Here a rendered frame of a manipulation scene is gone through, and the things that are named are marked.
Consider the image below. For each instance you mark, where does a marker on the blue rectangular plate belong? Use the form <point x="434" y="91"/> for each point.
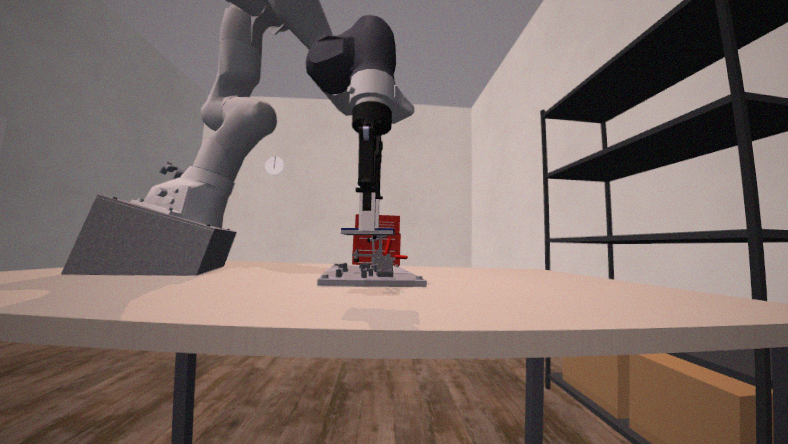
<point x="378" y="231"/>

